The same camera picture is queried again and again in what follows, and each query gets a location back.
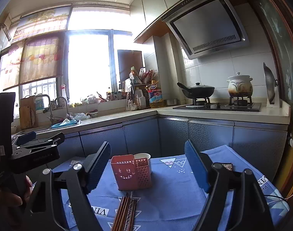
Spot brown chopstick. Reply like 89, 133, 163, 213
128, 199, 137, 231
123, 198, 133, 231
111, 193, 128, 231
116, 196, 130, 230

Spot chrome kitchen faucet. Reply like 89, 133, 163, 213
34, 94, 55, 125

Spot blue kitchen cabinets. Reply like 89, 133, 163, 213
46, 112, 288, 180

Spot person's left hand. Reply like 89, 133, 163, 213
0, 176, 33, 230

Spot wooden cutting board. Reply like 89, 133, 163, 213
19, 95, 38, 130

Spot blue plastic basin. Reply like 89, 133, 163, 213
51, 119, 79, 129

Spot white crumpled plastic bag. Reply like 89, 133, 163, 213
70, 113, 90, 121

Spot small red white bowl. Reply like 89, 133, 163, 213
88, 110, 98, 118

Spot patterned window blind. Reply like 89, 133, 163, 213
0, 32, 65, 93

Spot pink utensil holder basket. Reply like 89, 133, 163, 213
111, 154, 152, 191

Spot white paper cup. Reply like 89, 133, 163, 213
134, 153, 152, 173

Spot blue printed tablecloth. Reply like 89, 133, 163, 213
51, 144, 290, 231

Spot white plastic jug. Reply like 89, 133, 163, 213
135, 87, 147, 109

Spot black gas stove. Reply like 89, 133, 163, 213
173, 96, 261, 112

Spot spice rack with packets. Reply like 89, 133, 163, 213
122, 67, 160, 110

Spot brown board at window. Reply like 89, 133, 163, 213
117, 49, 143, 82

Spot yellow cooking oil bottle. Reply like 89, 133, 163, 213
146, 80, 164, 108

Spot white lid holder stand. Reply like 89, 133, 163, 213
267, 87, 281, 109

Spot small steel cup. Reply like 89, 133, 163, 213
166, 99, 178, 106

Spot white ceramic clay pot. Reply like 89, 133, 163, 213
227, 73, 253, 98

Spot steel pot lid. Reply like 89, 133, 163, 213
263, 63, 279, 103

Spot black wok with lid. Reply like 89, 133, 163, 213
177, 82, 215, 99

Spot silver range hood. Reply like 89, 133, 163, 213
162, 0, 249, 59

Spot black charging cable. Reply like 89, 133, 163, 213
266, 188, 293, 201

